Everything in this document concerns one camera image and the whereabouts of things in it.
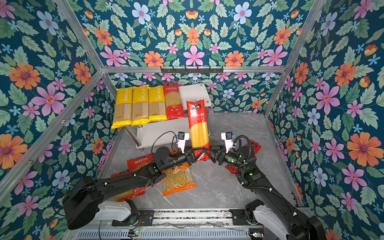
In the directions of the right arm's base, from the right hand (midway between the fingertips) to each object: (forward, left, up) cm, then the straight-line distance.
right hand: (207, 149), depth 69 cm
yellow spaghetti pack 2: (+20, +34, +9) cm, 40 cm away
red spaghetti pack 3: (-11, -12, +1) cm, 16 cm away
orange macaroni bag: (-5, +17, -24) cm, 30 cm away
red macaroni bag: (-13, +39, -22) cm, 47 cm away
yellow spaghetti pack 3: (+18, +24, +9) cm, 32 cm away
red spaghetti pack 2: (+6, +4, +10) cm, 12 cm away
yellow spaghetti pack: (+18, +41, +10) cm, 46 cm away
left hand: (-2, 0, +4) cm, 4 cm away
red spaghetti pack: (+17, +16, +10) cm, 26 cm away
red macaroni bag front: (+3, +42, -21) cm, 47 cm away
